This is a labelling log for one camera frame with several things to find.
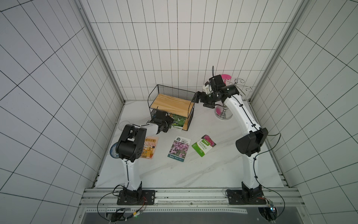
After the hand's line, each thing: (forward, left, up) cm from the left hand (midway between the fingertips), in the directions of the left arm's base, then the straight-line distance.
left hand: (172, 123), depth 102 cm
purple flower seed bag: (-19, -6, -3) cm, 20 cm away
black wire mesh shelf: (+10, -2, +14) cm, 17 cm away
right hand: (0, -13, +23) cm, 27 cm away
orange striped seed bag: (-18, +14, -3) cm, 24 cm away
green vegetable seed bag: (+1, -5, -1) cm, 5 cm away
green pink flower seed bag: (-15, -29, -3) cm, 32 cm away
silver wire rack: (+10, -51, +25) cm, 58 cm away
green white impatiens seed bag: (-17, -22, -2) cm, 28 cm away
